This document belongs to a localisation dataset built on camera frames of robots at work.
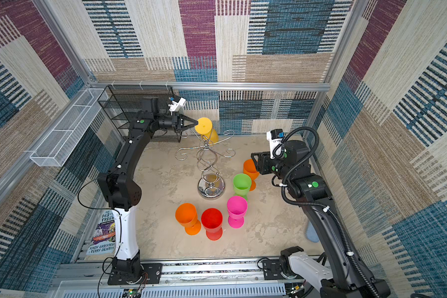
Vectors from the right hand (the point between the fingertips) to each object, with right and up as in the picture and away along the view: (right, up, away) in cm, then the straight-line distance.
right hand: (257, 157), depth 69 cm
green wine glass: (-4, -12, +18) cm, 22 cm away
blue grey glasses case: (+24, -32, +10) cm, 42 cm away
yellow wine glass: (-20, +12, +9) cm, 25 cm away
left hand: (-23, +15, +8) cm, 29 cm away
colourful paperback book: (-63, -35, +11) cm, 73 cm away
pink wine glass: (-7, -21, +11) cm, 24 cm away
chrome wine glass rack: (-19, -14, +27) cm, 36 cm away
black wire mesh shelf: (-68, +29, +33) cm, 81 cm away
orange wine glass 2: (0, -5, +22) cm, 22 cm away
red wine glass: (-17, -23, +2) cm, 29 cm away
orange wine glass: (-28, -24, +9) cm, 38 cm away
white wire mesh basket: (-75, +3, +1) cm, 76 cm away
